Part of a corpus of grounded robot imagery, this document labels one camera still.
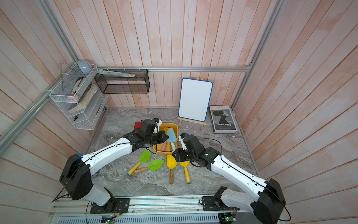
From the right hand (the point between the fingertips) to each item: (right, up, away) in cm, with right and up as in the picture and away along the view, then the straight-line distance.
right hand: (175, 153), depth 78 cm
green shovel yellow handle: (-21, -6, +14) cm, 26 cm away
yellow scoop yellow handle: (-5, +1, +17) cm, 17 cm away
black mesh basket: (-50, +47, +26) cm, 73 cm away
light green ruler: (-41, +51, +15) cm, 67 cm away
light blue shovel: (-2, +8, +7) cm, 11 cm away
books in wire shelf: (-52, +27, -3) cm, 59 cm away
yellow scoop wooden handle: (-2, -9, +11) cm, 15 cm away
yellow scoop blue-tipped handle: (+7, -10, +10) cm, 16 cm away
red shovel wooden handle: (-30, +15, +30) cm, 45 cm away
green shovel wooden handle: (-23, -12, +6) cm, 26 cm away
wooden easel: (+13, +18, +25) cm, 34 cm away
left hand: (-4, +8, +4) cm, 10 cm away
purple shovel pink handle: (-8, +1, +15) cm, 17 cm away
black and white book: (+37, +19, +30) cm, 51 cm away
